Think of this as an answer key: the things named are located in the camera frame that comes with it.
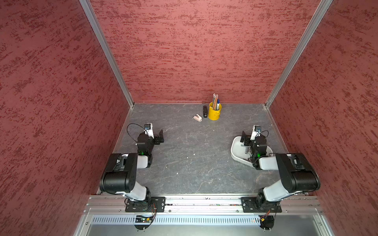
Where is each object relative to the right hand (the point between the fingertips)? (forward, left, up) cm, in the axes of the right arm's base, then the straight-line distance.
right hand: (249, 133), depth 94 cm
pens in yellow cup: (+25, +19, +5) cm, 32 cm away
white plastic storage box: (-10, +8, -7) cm, 14 cm away
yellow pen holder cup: (+18, +21, -2) cm, 28 cm away
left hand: (+1, +62, +2) cm, 62 cm away
